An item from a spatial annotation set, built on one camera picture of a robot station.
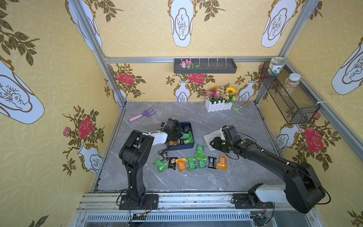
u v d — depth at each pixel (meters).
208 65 0.92
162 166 0.86
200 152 0.92
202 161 0.88
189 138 0.97
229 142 0.66
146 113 1.16
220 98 1.06
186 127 1.03
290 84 0.72
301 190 0.41
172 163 0.86
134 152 0.51
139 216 0.73
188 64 0.88
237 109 1.17
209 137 0.99
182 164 0.86
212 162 0.87
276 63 0.84
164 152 0.91
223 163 0.86
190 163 0.86
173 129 0.82
